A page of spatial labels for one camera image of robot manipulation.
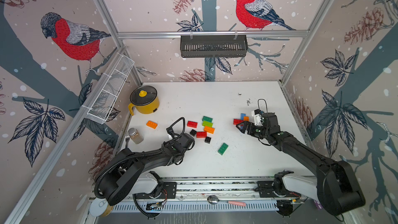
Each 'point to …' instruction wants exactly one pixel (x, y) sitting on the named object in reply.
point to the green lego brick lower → (223, 148)
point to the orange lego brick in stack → (209, 129)
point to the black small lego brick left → (193, 132)
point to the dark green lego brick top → (204, 118)
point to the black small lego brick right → (208, 139)
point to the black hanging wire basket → (213, 45)
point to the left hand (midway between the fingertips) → (182, 139)
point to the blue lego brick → (242, 116)
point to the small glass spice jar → (135, 135)
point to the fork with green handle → (127, 139)
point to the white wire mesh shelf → (102, 106)
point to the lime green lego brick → (205, 123)
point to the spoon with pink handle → (213, 199)
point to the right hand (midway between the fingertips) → (242, 125)
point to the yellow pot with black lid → (145, 99)
